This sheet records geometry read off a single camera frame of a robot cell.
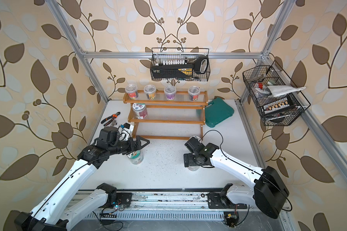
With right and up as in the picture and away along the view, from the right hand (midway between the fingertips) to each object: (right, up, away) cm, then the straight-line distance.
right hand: (192, 161), depth 82 cm
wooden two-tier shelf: (-17, +27, +30) cm, 44 cm away
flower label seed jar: (-31, +29, +2) cm, 43 cm away
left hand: (-25, +12, -10) cm, 30 cm away
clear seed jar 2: (-24, +40, -3) cm, 47 cm away
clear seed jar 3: (-12, +39, -4) cm, 41 cm away
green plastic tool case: (+23, +30, +33) cm, 51 cm away
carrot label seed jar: (-33, +2, 0) cm, 33 cm away
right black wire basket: (+38, +49, +3) cm, 62 cm away
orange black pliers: (-58, +26, +28) cm, 69 cm away
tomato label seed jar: (0, -4, -1) cm, 4 cm away
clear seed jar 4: (0, +39, -5) cm, 39 cm away
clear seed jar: (-34, +40, -3) cm, 52 cm away
